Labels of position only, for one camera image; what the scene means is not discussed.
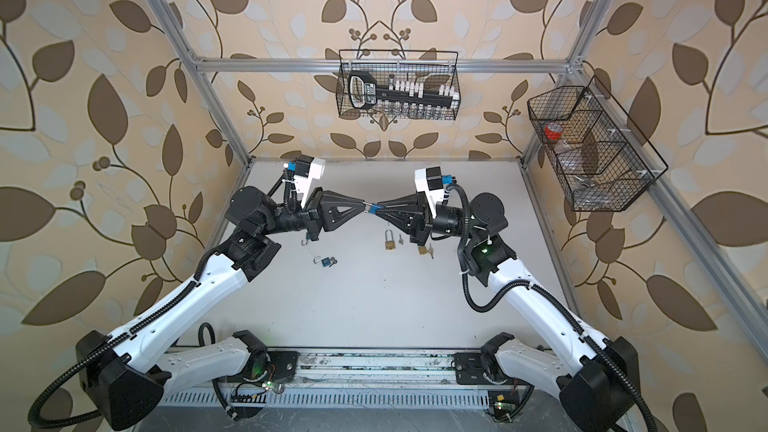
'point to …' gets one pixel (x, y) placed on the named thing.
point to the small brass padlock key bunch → (431, 250)
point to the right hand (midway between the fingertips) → (380, 212)
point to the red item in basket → (553, 130)
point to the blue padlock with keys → (325, 261)
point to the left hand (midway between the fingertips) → (363, 212)
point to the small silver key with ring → (401, 240)
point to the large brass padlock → (389, 244)
